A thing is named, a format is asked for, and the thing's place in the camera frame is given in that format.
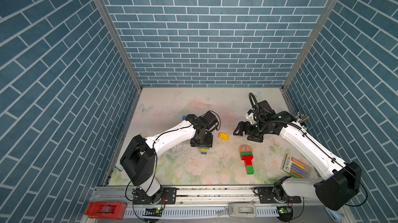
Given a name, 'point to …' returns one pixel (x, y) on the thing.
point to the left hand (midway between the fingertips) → (210, 148)
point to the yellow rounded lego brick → (223, 136)
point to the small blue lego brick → (203, 153)
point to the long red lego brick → (246, 157)
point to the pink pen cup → (300, 117)
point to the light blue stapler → (335, 214)
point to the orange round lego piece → (245, 148)
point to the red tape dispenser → (114, 210)
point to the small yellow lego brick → (203, 150)
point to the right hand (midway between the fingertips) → (241, 135)
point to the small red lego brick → (249, 161)
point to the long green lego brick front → (246, 153)
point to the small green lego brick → (250, 169)
